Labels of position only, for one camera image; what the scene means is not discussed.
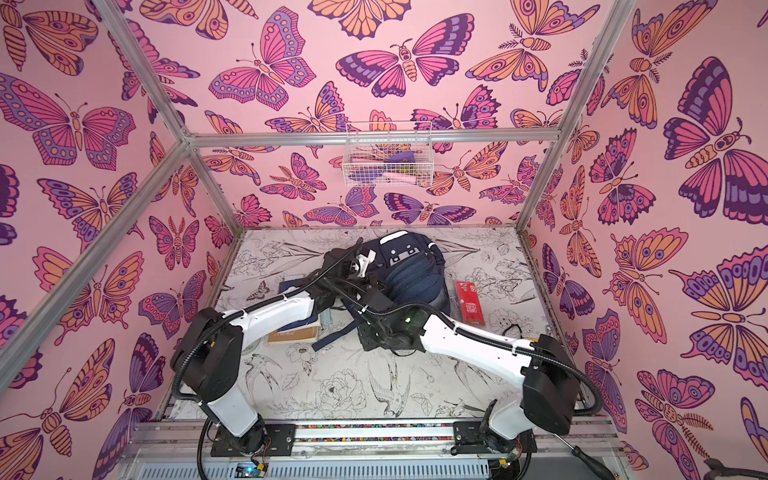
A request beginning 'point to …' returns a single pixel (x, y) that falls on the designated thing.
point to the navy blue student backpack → (395, 267)
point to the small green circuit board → (251, 470)
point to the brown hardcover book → (295, 334)
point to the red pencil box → (469, 304)
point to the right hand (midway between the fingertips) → (364, 328)
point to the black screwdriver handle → (605, 472)
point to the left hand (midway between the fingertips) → (396, 285)
